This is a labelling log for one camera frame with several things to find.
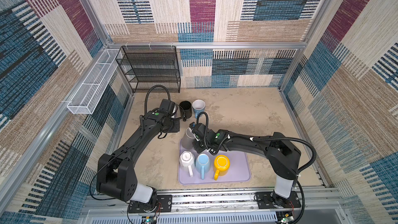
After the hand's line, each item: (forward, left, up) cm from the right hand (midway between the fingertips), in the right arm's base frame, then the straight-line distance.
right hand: (198, 144), depth 86 cm
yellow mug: (-12, -12, +4) cm, 17 cm away
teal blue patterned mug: (+26, -1, +1) cm, 26 cm away
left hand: (+8, +12, +8) cm, 16 cm away
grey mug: (+1, +4, +7) cm, 9 cm away
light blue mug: (-12, -2, +4) cm, 13 cm away
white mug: (-11, +5, +4) cm, 13 cm away
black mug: (+25, +6, +3) cm, 26 cm away
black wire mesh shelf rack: (+52, +32, +13) cm, 62 cm away
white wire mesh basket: (+9, +49, +29) cm, 57 cm away
